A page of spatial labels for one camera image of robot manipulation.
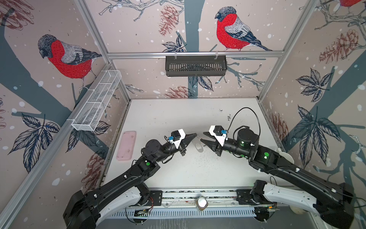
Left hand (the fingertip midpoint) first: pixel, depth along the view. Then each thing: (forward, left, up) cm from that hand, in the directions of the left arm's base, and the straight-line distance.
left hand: (195, 135), depth 60 cm
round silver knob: (-22, -3, -23) cm, 32 cm away
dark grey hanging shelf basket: (+63, -4, -6) cm, 64 cm away
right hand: (+1, -3, -3) cm, 4 cm away
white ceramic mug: (0, -52, -22) cm, 57 cm away
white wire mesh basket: (+21, +54, -3) cm, 58 cm away
